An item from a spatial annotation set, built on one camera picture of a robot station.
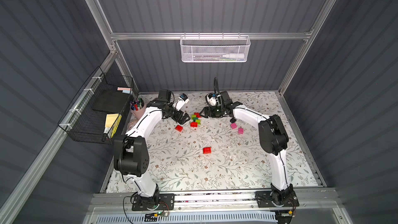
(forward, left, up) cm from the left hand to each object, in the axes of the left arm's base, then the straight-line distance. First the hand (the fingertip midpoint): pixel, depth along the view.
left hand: (181, 113), depth 89 cm
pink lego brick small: (-3, -37, -15) cm, 40 cm away
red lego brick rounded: (-17, -15, -14) cm, 27 cm away
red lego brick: (+2, -7, -15) cm, 16 cm away
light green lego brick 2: (+4, -10, -14) cm, 17 cm away
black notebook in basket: (-2, +34, +13) cm, 37 cm away
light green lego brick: (+8, -6, -15) cm, 18 cm away
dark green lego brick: (+5, -7, -13) cm, 16 cm away
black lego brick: (+5, -33, -14) cm, 36 cm away
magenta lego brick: (+1, -33, -15) cm, 36 cm away
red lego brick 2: (-1, +3, -14) cm, 15 cm away
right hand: (+4, -14, -5) cm, 16 cm away
